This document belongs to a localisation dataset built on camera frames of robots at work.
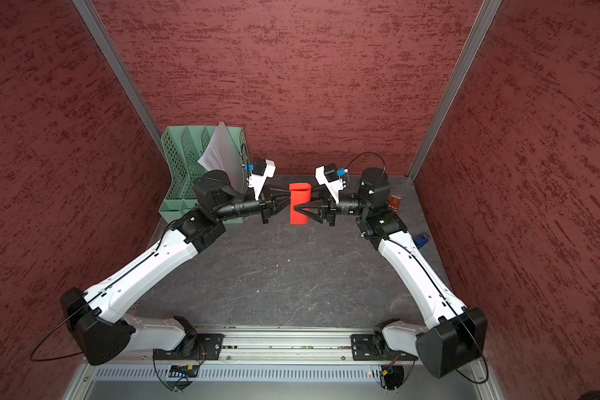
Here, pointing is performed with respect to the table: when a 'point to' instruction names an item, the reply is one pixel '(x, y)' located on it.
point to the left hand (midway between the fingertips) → (296, 200)
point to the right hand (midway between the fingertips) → (295, 207)
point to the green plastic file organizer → (182, 147)
